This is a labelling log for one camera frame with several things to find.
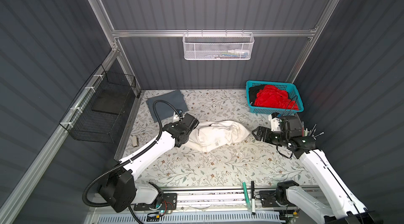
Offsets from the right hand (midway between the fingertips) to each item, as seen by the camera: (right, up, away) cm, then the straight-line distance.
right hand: (261, 134), depth 78 cm
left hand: (-46, +2, +4) cm, 46 cm away
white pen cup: (+27, -1, +7) cm, 27 cm away
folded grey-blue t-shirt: (-48, +12, -8) cm, 50 cm away
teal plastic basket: (+33, +26, +32) cm, 52 cm away
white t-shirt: (-24, -4, +14) cm, 28 cm away
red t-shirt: (+17, +21, +30) cm, 40 cm away
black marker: (-6, -30, -4) cm, 31 cm away
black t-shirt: (+6, +23, +35) cm, 42 cm away
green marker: (-8, -29, -3) cm, 31 cm away
